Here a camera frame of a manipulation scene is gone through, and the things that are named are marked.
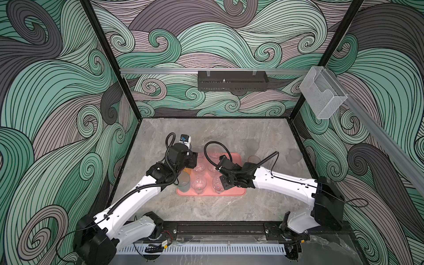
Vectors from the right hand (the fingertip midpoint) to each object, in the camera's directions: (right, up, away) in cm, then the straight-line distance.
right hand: (223, 182), depth 80 cm
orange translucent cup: (-18, +5, +4) cm, 19 cm away
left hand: (-15, +16, -2) cm, 22 cm away
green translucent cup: (-21, -1, +6) cm, 21 cm away
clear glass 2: (+18, +16, +18) cm, 30 cm away
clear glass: (-13, -3, +6) cm, 15 cm away
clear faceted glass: (-12, +4, +12) cm, 18 cm away
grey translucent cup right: (+42, +10, +15) cm, 46 cm away
